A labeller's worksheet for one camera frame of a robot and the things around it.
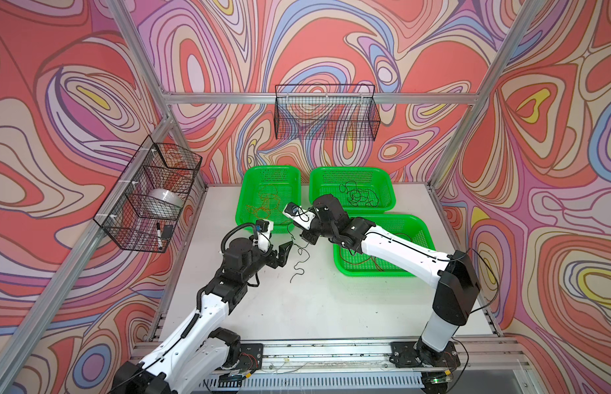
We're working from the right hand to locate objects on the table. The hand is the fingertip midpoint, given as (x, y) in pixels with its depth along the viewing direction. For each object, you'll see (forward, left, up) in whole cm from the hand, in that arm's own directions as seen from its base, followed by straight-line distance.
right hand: (299, 225), depth 80 cm
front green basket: (+7, -45, -14) cm, 48 cm away
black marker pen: (-6, +42, +6) cm, 42 cm away
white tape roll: (0, +39, +13) cm, 41 cm away
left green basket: (+39, +6, -17) cm, 43 cm away
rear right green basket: (+40, -13, -18) cm, 46 cm away
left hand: (-4, +5, 0) cm, 7 cm away
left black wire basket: (-1, +46, +11) cm, 47 cm away
